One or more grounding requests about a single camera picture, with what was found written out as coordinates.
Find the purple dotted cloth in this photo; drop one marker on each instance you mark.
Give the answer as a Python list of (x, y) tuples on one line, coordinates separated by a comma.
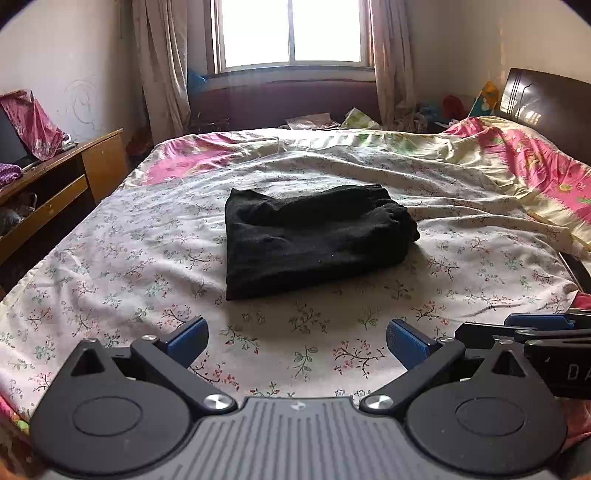
[(9, 174)]

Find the white basket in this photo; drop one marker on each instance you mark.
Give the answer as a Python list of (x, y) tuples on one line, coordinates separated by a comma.
[(413, 117)]

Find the pink floral cloth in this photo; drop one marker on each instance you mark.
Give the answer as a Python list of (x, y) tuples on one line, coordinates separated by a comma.
[(34, 120)]

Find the green printed cloth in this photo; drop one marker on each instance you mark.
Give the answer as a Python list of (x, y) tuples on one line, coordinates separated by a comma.
[(360, 119)]

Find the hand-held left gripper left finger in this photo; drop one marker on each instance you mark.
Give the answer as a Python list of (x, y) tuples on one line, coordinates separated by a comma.
[(187, 341)]

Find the dark metal chair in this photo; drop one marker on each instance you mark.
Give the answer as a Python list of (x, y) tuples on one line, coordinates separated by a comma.
[(212, 124)]

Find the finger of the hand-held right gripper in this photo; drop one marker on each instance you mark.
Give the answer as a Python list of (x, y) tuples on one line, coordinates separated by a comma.
[(535, 321), (480, 336)]

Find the blue plastic bag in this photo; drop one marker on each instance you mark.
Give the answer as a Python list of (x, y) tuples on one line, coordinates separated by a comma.
[(196, 82)]

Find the window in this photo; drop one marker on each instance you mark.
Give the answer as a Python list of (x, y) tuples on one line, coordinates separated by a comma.
[(291, 32)]

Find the red cloth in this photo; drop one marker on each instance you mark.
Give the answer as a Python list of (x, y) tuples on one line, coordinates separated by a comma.
[(138, 144)]

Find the black pants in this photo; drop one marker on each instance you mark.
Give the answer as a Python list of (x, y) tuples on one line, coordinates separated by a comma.
[(314, 240)]

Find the grey bag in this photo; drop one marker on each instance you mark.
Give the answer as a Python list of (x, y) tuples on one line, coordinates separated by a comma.
[(11, 214)]

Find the dark wooden bed frame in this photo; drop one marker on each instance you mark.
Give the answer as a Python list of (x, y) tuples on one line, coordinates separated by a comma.
[(545, 106)]

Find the white small-flower bedsheet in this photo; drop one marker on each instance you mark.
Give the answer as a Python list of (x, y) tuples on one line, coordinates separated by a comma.
[(115, 258)]

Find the colourful kite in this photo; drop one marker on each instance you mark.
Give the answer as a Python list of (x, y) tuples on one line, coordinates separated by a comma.
[(485, 99)]

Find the black monitor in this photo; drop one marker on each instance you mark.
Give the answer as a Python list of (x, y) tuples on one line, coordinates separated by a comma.
[(11, 143)]

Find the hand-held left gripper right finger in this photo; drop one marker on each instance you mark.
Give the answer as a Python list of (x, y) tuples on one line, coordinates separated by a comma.
[(408, 344)]

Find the wooden desk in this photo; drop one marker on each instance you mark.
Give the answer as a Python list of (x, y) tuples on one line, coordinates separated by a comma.
[(104, 157)]

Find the purple window bench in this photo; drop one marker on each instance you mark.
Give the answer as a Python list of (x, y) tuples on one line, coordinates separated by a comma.
[(277, 99)]

